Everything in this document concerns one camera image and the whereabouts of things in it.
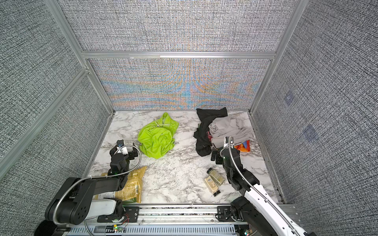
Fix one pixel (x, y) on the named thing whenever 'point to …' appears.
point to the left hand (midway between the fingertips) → (123, 144)
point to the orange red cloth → (245, 147)
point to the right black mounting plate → (224, 214)
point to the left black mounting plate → (129, 214)
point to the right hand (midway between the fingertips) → (221, 148)
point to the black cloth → (203, 144)
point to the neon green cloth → (157, 137)
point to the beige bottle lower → (211, 184)
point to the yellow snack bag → (131, 191)
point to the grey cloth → (238, 127)
